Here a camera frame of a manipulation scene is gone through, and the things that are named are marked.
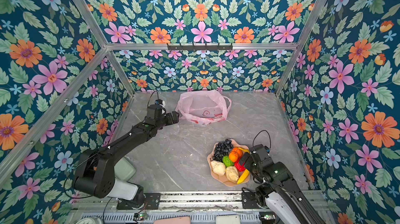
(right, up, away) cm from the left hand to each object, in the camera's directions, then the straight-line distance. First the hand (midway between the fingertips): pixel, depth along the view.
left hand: (174, 110), depth 88 cm
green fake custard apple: (+30, -27, -7) cm, 41 cm away
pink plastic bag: (+16, +2, +22) cm, 27 cm away
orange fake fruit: (+36, -22, -5) cm, 43 cm away
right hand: (+37, -27, -10) cm, 47 cm away
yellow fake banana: (+39, -30, -12) cm, 51 cm away
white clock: (-30, -47, -22) cm, 59 cm away
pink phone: (+10, -48, -19) cm, 53 cm away
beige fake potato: (+31, -31, -13) cm, 46 cm away
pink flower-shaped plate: (+27, -34, -11) cm, 45 cm away
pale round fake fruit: (+25, -29, -11) cm, 40 cm away
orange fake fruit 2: (+33, -24, -8) cm, 41 cm away
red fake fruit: (+36, -29, -10) cm, 47 cm away
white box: (+29, -48, -20) cm, 59 cm away
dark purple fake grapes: (+27, -21, -6) cm, 35 cm away
